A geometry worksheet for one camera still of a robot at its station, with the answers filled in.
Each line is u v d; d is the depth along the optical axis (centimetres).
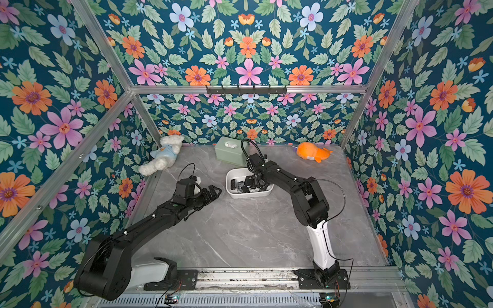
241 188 99
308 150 107
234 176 103
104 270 41
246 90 93
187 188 68
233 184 99
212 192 79
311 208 54
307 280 73
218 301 73
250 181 101
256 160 79
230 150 105
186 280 74
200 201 77
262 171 71
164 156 105
